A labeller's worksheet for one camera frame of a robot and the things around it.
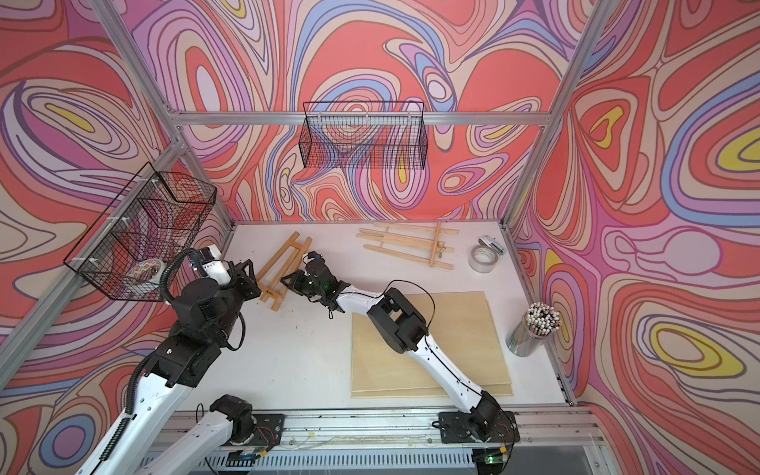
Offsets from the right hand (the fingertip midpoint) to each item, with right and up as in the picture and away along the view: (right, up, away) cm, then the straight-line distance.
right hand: (282, 287), depth 97 cm
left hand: (+3, +9, -29) cm, 30 cm away
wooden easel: (+54, +22, +20) cm, 62 cm away
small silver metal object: (+75, +16, +15) cm, 78 cm away
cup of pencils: (+72, -9, -21) cm, 75 cm away
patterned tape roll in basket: (-24, +7, -25) cm, 35 cm away
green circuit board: (-2, -39, -25) cm, 46 cm away
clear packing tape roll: (+71, +9, +11) cm, 72 cm away
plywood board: (+67, -26, -17) cm, 74 cm away
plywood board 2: (+57, -10, -7) cm, 59 cm away
